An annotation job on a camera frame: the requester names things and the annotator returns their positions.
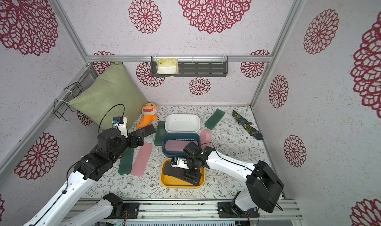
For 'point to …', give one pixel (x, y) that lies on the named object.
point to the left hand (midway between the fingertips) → (136, 132)
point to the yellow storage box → (171, 183)
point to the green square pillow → (113, 93)
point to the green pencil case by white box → (160, 132)
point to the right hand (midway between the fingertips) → (185, 169)
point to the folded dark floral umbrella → (246, 125)
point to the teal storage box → (178, 136)
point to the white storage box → (182, 123)
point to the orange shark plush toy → (149, 110)
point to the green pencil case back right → (215, 119)
